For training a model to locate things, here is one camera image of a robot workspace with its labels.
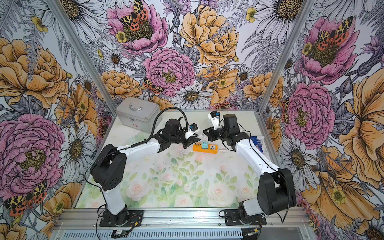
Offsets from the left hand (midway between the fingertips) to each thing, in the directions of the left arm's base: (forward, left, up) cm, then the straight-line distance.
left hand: (197, 139), depth 88 cm
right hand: (0, -3, +5) cm, 6 cm away
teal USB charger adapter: (0, -4, -6) cm, 8 cm away
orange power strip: (+1, -9, -11) cm, 14 cm away
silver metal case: (+22, +39, 0) cm, 45 cm away
